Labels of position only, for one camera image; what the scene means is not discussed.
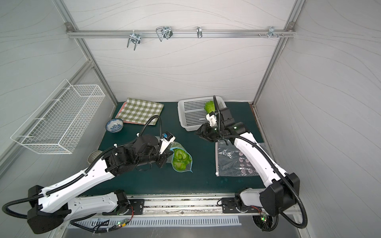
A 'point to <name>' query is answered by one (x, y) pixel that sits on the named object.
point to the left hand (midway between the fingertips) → (171, 152)
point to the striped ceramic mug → (91, 157)
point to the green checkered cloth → (138, 111)
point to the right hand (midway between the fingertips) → (196, 134)
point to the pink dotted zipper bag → (230, 161)
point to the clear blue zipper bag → (175, 145)
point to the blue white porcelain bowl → (114, 125)
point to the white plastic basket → (192, 113)
